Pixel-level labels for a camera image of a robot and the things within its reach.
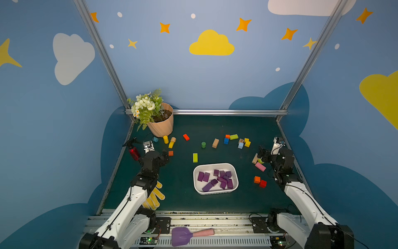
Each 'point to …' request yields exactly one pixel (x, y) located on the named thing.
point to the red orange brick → (187, 138)
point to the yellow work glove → (152, 202)
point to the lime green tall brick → (195, 157)
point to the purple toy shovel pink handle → (181, 236)
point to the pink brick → (260, 166)
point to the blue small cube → (226, 141)
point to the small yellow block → (171, 144)
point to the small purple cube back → (228, 174)
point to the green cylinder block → (203, 144)
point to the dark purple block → (214, 182)
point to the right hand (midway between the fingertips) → (270, 146)
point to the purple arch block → (222, 173)
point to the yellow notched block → (247, 142)
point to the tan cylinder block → (173, 139)
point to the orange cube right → (257, 179)
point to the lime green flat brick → (233, 137)
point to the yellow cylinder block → (166, 139)
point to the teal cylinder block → (155, 139)
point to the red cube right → (263, 183)
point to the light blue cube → (240, 145)
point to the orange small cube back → (227, 136)
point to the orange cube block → (171, 153)
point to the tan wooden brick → (215, 143)
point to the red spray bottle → (133, 151)
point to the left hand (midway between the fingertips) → (160, 150)
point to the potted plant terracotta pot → (163, 125)
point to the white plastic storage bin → (215, 178)
